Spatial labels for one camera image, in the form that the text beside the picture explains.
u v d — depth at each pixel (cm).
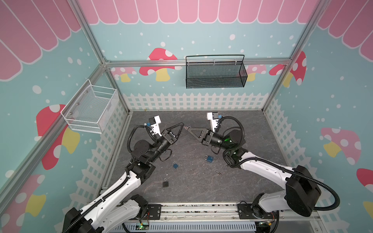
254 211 66
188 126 62
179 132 61
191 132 62
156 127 59
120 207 57
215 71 98
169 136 56
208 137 58
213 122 60
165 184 83
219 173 87
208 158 93
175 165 91
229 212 76
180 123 61
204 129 61
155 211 74
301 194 42
